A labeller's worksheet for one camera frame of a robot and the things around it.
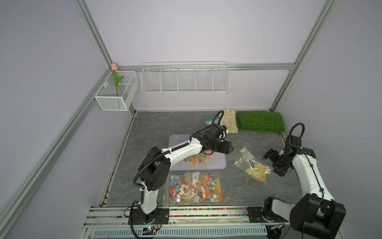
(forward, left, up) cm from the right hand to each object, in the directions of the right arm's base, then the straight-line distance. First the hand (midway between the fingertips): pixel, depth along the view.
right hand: (268, 162), depth 82 cm
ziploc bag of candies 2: (-11, +35, -8) cm, 38 cm away
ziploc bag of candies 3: (-12, +49, -8) cm, 51 cm away
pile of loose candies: (+7, +38, -9) cm, 40 cm away
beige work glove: (+40, +14, -10) cm, 44 cm away
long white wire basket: (+50, +47, +21) cm, 72 cm away
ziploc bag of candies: (+3, +10, -5) cm, 11 cm away
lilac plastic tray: (+5, +26, -10) cm, 29 cm away
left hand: (+5, +21, +4) cm, 22 cm away
